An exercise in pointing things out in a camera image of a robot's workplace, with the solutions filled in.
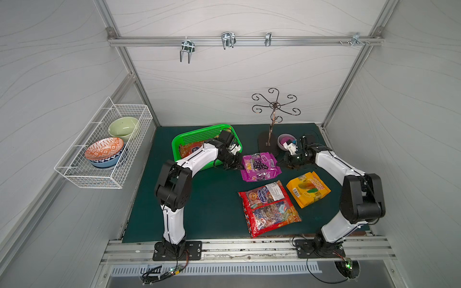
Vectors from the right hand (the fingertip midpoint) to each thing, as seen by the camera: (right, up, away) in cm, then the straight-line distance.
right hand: (278, 163), depth 90 cm
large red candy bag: (-7, -20, -8) cm, 22 cm away
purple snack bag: (-10, -1, -3) cm, 11 cm away
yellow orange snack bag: (+13, -12, -3) cm, 18 cm away
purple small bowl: (+8, +13, +17) cm, 22 cm away
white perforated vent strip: (-49, -40, -20) cm, 67 cm away
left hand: (-17, -2, -3) cm, 18 cm away
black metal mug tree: (-1, +11, +17) cm, 21 cm away
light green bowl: (-69, +17, -16) cm, 73 cm away
